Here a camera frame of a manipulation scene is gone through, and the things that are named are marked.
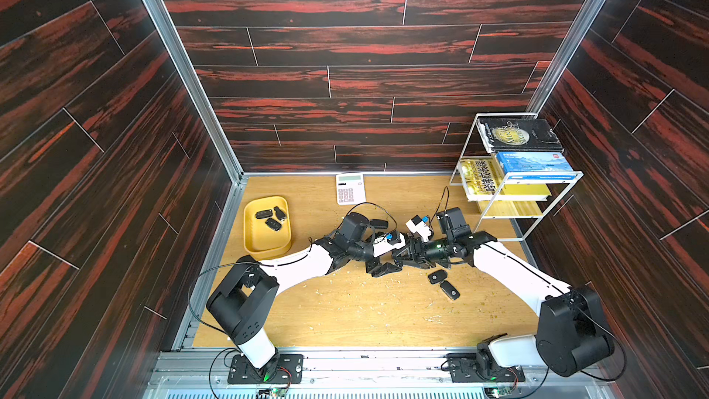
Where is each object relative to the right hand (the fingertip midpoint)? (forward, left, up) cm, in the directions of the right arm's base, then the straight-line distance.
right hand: (400, 257), depth 82 cm
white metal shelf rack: (+25, -45, -12) cm, 53 cm away
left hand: (0, +1, +1) cm, 1 cm away
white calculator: (+36, +17, -9) cm, 41 cm away
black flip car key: (+17, +46, -10) cm, 50 cm away
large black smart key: (+21, +5, -13) cm, 25 cm away
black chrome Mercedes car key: (+23, +44, -11) cm, 51 cm away
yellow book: (+28, -29, +7) cm, 41 cm away
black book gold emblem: (+32, -32, +22) cm, 50 cm away
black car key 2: (-6, -17, -11) cm, 22 cm away
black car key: (0, -14, -12) cm, 18 cm away
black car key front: (+22, +51, -10) cm, 56 cm away
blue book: (+20, -37, +21) cm, 47 cm away
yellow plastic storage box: (+17, +48, -11) cm, 52 cm away
